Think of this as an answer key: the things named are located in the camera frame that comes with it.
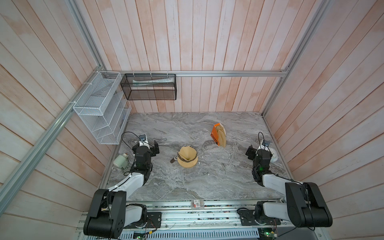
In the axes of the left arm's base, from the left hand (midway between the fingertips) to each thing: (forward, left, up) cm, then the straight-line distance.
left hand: (147, 143), depth 88 cm
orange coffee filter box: (+14, -43, -9) cm, 46 cm away
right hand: (0, -68, -3) cm, 68 cm away
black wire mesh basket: (+39, +3, +13) cm, 42 cm away
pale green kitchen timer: (-8, +15, -6) cm, 19 cm away
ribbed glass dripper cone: (-12, -21, +5) cm, 25 cm away
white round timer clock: (-3, -80, -9) cm, 80 cm away
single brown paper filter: (-7, -24, +2) cm, 25 cm away
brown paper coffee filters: (+11, -47, -6) cm, 49 cm away
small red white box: (-31, -29, -11) cm, 44 cm away
